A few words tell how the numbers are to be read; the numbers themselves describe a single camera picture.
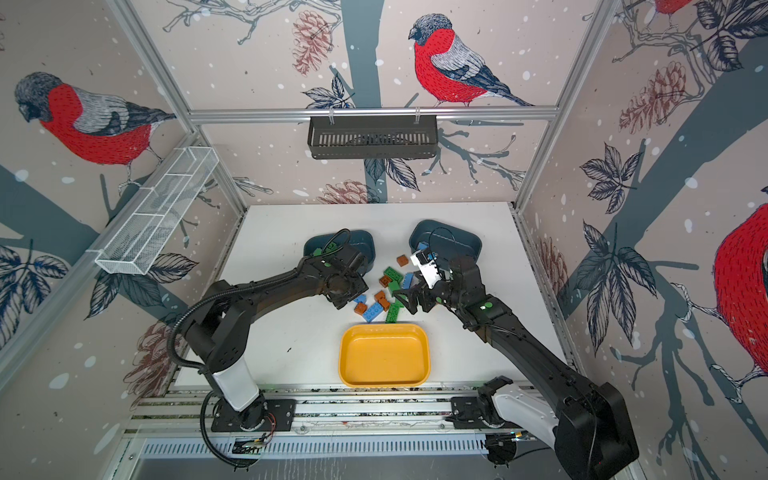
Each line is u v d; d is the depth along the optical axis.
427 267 0.67
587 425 0.38
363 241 1.04
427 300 0.68
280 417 0.73
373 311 0.90
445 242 1.09
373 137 1.05
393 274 1.00
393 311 0.90
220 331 0.47
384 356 0.83
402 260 1.04
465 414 0.73
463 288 0.60
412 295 0.67
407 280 0.98
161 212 0.79
